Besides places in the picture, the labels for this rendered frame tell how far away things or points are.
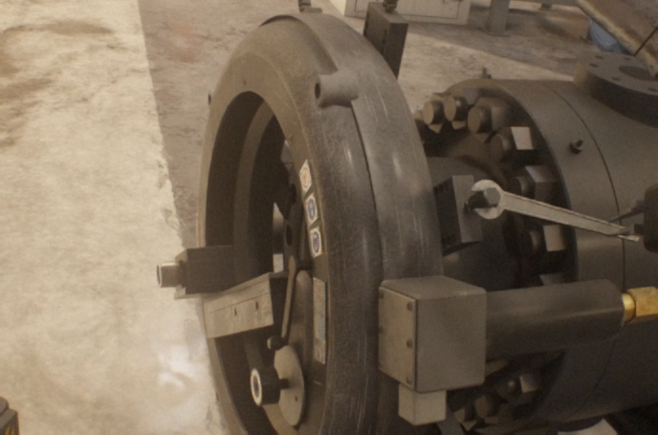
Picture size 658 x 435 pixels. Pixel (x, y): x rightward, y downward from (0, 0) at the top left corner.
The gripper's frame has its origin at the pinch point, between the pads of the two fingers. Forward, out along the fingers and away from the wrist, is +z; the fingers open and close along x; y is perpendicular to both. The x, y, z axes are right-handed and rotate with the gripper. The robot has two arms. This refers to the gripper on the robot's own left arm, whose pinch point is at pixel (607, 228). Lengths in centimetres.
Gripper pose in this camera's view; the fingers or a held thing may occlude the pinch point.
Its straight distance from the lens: 110.9
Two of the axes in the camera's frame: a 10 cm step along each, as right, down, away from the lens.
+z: -3.3, 2.4, 9.1
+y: 9.3, 2.1, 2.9
